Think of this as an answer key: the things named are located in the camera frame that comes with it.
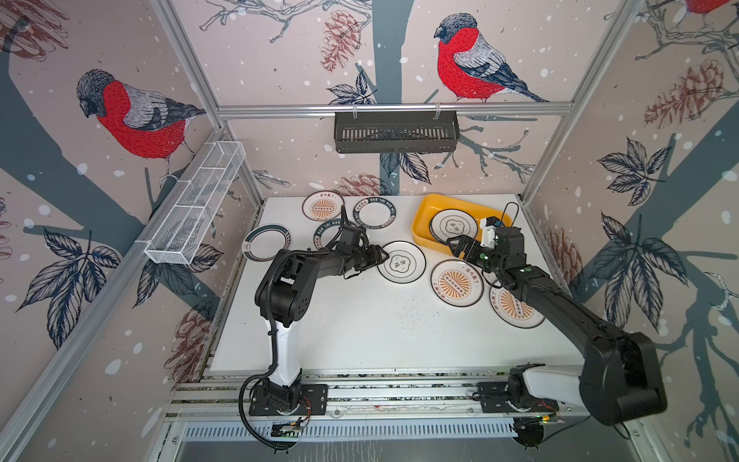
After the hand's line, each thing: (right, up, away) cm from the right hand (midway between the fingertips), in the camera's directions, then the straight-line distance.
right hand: (456, 246), depth 85 cm
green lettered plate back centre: (-25, +11, +30) cm, 41 cm away
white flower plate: (-14, -7, +15) cm, 22 cm away
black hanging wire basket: (-17, +40, +19) cm, 48 cm away
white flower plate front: (+6, +7, +25) cm, 27 cm away
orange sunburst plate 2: (+4, -13, +10) cm, 17 cm away
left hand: (-22, -5, +12) cm, 25 cm away
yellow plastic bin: (-1, +14, +30) cm, 33 cm away
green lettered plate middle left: (-44, +3, +24) cm, 51 cm away
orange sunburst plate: (-47, +15, +34) cm, 60 cm away
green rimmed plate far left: (-69, -1, +24) cm, 73 cm away
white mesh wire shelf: (-74, +4, -15) cm, 75 cm away
